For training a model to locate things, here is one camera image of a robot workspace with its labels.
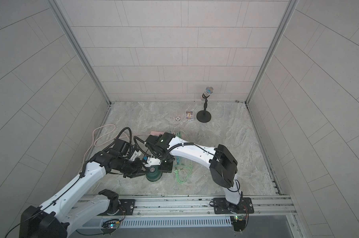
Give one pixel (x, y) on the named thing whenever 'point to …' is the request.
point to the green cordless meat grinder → (154, 173)
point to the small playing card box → (189, 116)
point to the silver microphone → (209, 90)
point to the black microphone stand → (204, 116)
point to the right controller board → (239, 222)
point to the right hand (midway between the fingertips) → (165, 170)
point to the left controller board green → (109, 226)
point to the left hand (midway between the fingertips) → (150, 170)
